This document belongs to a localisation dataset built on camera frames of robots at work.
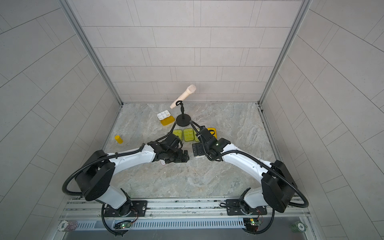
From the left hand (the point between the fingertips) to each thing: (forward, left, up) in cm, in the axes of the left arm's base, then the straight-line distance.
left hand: (187, 159), depth 86 cm
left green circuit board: (-31, +27, 0) cm, 41 cm away
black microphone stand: (+29, +4, -1) cm, 30 cm away
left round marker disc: (-31, +50, +4) cm, 59 cm away
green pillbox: (+17, 0, 0) cm, 17 cm away
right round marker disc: (-32, -49, +5) cm, 59 cm away
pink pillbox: (-4, +12, +5) cm, 14 cm away
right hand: (+4, -7, +6) cm, 10 cm away
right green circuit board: (-29, -31, -1) cm, 43 cm away
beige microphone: (+30, -2, +27) cm, 40 cm away
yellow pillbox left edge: (+12, +43, +1) cm, 45 cm away
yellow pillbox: (+2, -13, +27) cm, 30 cm away
